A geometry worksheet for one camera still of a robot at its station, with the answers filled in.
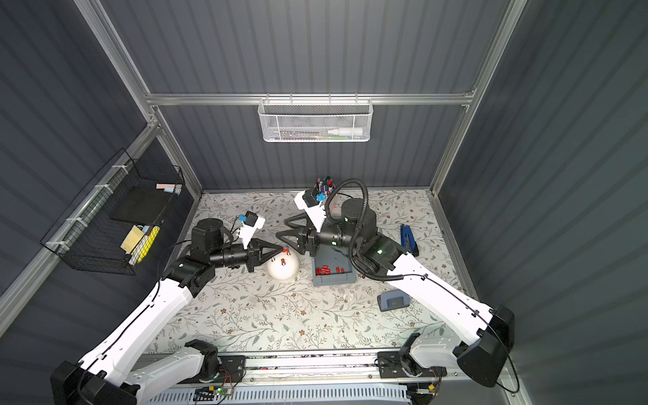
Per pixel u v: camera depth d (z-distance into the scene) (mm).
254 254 612
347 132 888
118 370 400
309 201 510
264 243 688
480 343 381
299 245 547
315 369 754
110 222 732
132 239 693
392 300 854
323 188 1051
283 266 846
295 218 599
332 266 953
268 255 681
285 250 696
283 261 843
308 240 526
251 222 626
